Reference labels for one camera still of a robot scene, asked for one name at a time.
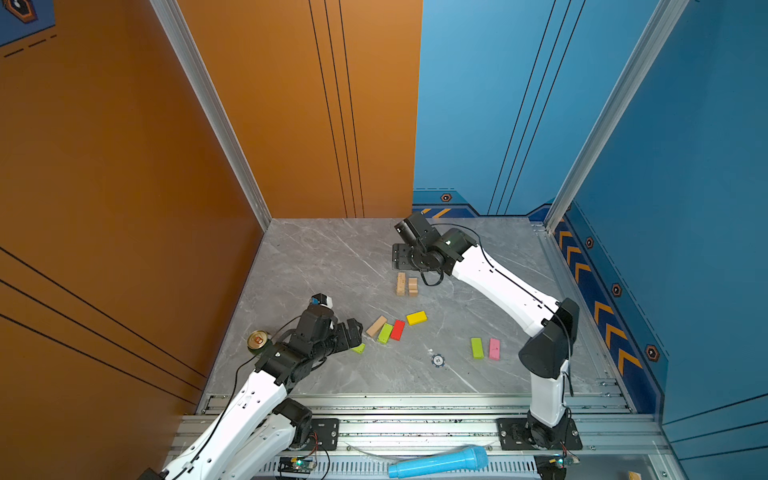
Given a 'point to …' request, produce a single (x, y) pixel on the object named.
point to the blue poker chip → (438, 360)
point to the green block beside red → (385, 333)
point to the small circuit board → (300, 464)
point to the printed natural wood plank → (376, 325)
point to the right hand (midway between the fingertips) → (401, 260)
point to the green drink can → (258, 341)
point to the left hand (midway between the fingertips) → (351, 328)
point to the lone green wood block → (360, 349)
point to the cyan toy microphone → (470, 459)
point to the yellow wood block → (416, 318)
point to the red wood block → (397, 330)
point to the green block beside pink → (477, 348)
